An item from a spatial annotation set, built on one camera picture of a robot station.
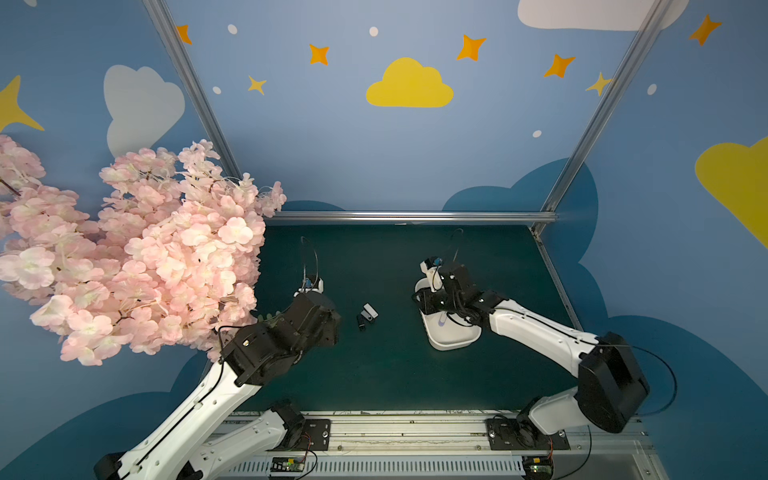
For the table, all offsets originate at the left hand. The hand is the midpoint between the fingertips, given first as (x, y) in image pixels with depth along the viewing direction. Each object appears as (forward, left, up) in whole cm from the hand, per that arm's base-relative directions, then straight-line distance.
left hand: (328, 314), depth 69 cm
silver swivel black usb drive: (+12, -7, -24) cm, 28 cm away
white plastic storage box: (+7, -36, -22) cm, 42 cm away
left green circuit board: (-28, +10, -26) cm, 39 cm away
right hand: (+13, -23, -10) cm, 29 cm away
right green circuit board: (-27, -53, -27) cm, 65 cm away
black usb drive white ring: (+10, -6, -25) cm, 28 cm away
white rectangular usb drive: (+16, -7, -25) cm, 30 cm away
